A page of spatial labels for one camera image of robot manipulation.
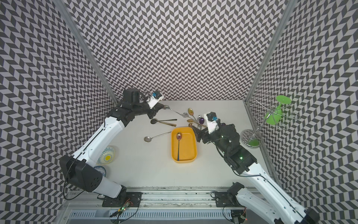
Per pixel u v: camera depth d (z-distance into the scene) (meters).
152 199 0.76
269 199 0.43
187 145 0.94
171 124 1.12
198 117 1.05
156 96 0.63
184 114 1.08
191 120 1.07
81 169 0.40
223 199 0.75
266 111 0.96
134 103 0.59
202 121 1.04
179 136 0.96
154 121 1.05
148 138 0.96
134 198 0.75
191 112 1.12
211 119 0.53
